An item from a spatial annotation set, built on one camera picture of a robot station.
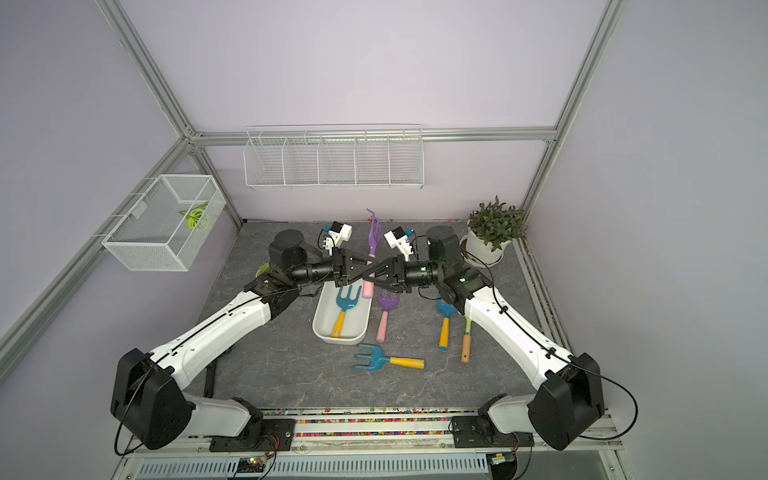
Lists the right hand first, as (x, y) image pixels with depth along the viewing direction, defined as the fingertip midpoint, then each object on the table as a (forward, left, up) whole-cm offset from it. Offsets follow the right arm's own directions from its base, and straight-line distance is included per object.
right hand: (366, 280), depth 66 cm
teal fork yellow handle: (-7, -1, -30) cm, 31 cm away
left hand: (+2, -3, +2) cm, 4 cm away
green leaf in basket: (+23, +48, -1) cm, 54 cm away
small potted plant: (+20, +37, -23) cm, 48 cm away
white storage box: (+12, +15, -30) cm, 36 cm away
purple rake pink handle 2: (-1, -1, +1) cm, 1 cm away
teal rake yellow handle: (+4, +11, -30) cm, 32 cm away
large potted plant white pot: (+27, -36, -12) cm, 47 cm away
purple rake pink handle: (+12, -3, -32) cm, 35 cm away
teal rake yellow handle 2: (+2, -22, -31) cm, 38 cm away
